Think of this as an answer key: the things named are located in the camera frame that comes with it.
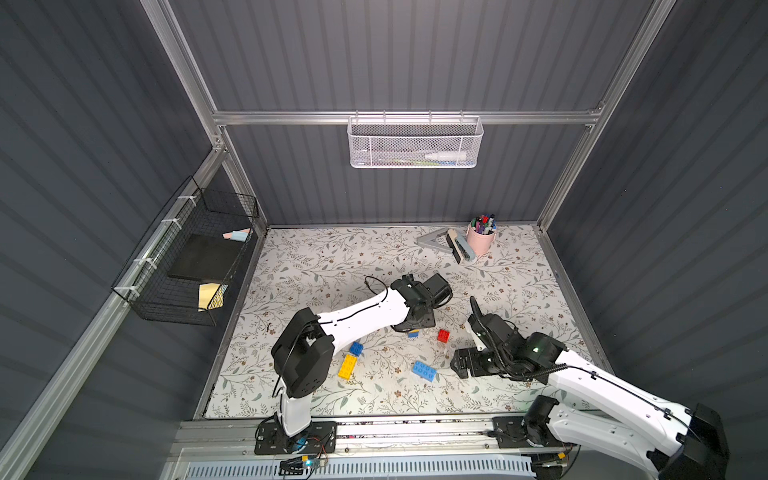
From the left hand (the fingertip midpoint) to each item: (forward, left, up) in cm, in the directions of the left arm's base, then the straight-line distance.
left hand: (425, 326), depth 83 cm
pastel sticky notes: (+19, +52, +17) cm, 58 cm away
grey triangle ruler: (+41, -5, -9) cm, 42 cm away
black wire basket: (-2, +62, +20) cm, 65 cm away
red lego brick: (+1, -6, -8) cm, 10 cm away
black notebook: (+9, +55, +20) cm, 59 cm away
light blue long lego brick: (-9, 0, -8) cm, 12 cm away
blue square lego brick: (+2, +3, -9) cm, 9 cm away
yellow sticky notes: (-5, +47, +24) cm, 53 cm away
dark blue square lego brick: (-3, +20, -8) cm, 22 cm away
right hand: (-11, -10, -1) cm, 15 cm away
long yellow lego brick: (-8, +22, -9) cm, 25 cm away
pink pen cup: (+35, -23, +1) cm, 42 cm away
